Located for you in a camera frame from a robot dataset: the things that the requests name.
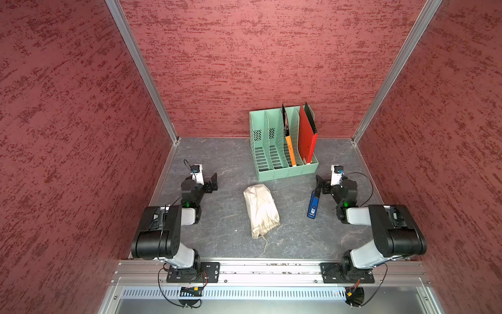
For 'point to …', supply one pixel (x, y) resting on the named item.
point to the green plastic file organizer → (271, 154)
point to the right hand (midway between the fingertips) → (324, 176)
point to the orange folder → (287, 137)
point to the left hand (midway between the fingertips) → (207, 176)
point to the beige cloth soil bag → (263, 212)
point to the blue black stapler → (313, 206)
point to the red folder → (307, 138)
